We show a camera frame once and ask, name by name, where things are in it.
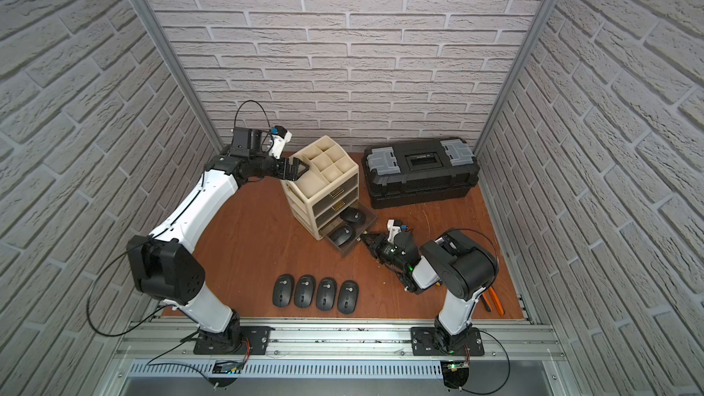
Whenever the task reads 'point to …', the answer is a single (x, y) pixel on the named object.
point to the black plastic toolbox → (417, 171)
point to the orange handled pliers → (499, 304)
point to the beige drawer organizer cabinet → (329, 185)
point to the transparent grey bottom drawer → (370, 217)
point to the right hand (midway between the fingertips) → (363, 236)
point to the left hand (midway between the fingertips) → (301, 160)
